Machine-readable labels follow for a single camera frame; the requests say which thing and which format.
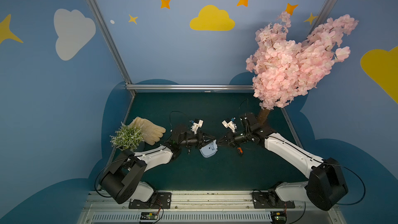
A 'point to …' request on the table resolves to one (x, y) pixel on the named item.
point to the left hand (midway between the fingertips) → (217, 137)
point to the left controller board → (149, 215)
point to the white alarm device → (209, 150)
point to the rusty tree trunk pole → (263, 116)
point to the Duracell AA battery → (189, 150)
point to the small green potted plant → (128, 138)
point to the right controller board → (279, 217)
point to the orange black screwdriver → (239, 150)
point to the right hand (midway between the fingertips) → (219, 141)
